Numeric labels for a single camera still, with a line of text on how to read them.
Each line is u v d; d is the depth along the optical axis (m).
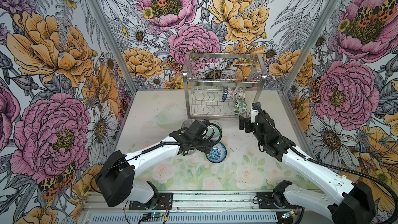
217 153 0.87
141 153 0.47
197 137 0.64
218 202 0.76
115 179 0.41
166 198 0.76
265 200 0.73
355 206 0.39
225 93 1.14
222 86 1.17
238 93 1.05
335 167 0.44
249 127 0.72
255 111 0.65
